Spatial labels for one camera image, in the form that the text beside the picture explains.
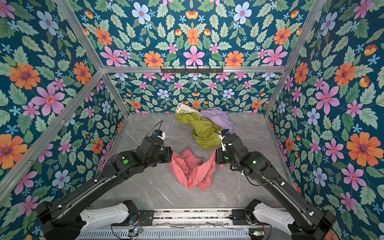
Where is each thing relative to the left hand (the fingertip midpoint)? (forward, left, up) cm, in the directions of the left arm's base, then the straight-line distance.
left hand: (176, 150), depth 69 cm
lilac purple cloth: (+34, -27, -16) cm, 46 cm away
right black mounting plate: (-26, -28, -24) cm, 45 cm away
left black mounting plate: (-23, +17, -26) cm, 39 cm away
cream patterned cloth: (+46, 0, -17) cm, 49 cm away
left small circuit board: (-29, +22, -26) cm, 45 cm away
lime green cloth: (+21, -16, -17) cm, 31 cm away
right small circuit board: (-33, -36, -27) cm, 56 cm away
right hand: (-1, -19, -2) cm, 19 cm away
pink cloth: (0, -4, -20) cm, 20 cm away
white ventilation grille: (-29, +27, -27) cm, 48 cm away
